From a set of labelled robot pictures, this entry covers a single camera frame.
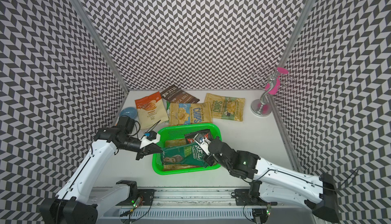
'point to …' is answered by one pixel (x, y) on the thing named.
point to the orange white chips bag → (151, 111)
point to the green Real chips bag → (188, 154)
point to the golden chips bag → (173, 142)
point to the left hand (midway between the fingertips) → (159, 150)
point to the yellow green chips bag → (226, 108)
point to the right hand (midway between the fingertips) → (204, 147)
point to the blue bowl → (131, 112)
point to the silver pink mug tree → (258, 107)
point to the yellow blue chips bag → (182, 113)
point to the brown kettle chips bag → (175, 94)
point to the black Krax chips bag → (189, 138)
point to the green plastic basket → (177, 131)
